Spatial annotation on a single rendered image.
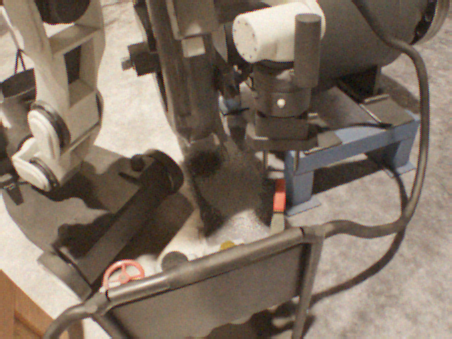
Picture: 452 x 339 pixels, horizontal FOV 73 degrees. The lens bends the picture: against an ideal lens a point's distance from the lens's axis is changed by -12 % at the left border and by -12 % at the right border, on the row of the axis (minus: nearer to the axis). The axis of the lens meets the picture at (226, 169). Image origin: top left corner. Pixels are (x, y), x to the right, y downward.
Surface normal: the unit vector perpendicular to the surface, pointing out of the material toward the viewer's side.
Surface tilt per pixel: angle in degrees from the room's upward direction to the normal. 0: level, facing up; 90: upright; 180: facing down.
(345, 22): 85
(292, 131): 90
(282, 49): 90
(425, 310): 0
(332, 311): 0
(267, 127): 90
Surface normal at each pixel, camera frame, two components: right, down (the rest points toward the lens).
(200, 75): 0.31, 0.61
